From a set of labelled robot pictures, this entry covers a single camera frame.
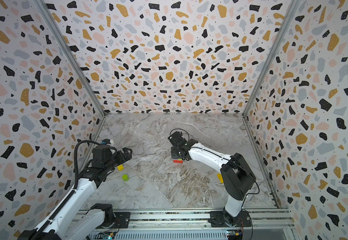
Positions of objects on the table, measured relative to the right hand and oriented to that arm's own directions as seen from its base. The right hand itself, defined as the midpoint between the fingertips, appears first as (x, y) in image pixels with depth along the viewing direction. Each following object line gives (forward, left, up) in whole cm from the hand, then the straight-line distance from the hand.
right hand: (173, 150), depth 88 cm
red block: (-2, -2, -10) cm, 10 cm away
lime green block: (-3, -4, -7) cm, 8 cm away
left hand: (-4, +26, +6) cm, 27 cm away
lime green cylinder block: (-14, +27, -8) cm, 31 cm away
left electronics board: (-41, +29, -10) cm, 51 cm away
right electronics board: (-39, -31, -11) cm, 51 cm away
